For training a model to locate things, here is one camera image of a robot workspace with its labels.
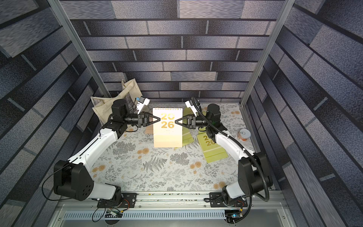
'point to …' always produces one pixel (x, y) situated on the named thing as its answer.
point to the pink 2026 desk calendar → (167, 133)
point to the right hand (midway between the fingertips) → (174, 122)
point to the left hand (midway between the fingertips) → (158, 120)
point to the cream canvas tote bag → (129, 91)
